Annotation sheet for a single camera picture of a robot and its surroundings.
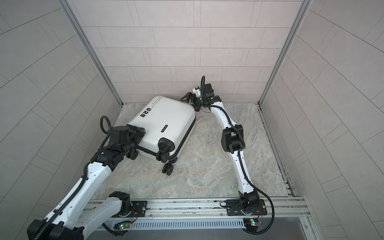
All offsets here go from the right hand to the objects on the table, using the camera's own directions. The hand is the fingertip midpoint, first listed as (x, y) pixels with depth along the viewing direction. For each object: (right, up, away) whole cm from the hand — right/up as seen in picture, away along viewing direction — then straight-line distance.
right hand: (184, 102), depth 94 cm
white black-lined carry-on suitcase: (-7, -13, -15) cm, 21 cm away
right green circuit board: (+33, -58, -26) cm, 72 cm away
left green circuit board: (-25, -56, -29) cm, 68 cm away
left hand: (-18, -17, -16) cm, 30 cm away
